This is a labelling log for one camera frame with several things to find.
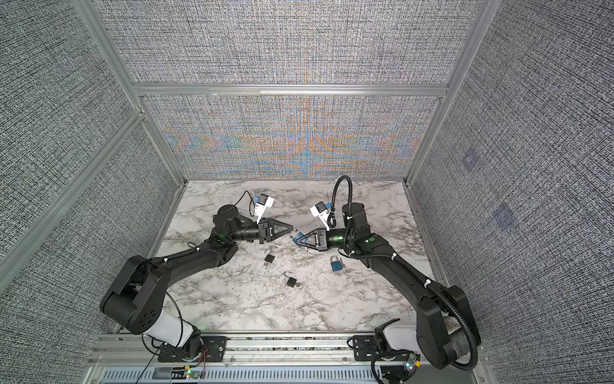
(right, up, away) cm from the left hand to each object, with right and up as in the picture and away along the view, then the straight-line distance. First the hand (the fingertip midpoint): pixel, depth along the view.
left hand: (291, 232), depth 74 cm
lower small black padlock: (-1, -19, +13) cm, 24 cm away
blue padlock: (+2, -1, -2) cm, 3 cm away
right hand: (+2, -3, -1) cm, 4 cm away
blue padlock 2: (+16, -15, +16) cm, 27 cm away
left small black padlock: (-9, -12, +18) cm, 24 cm away
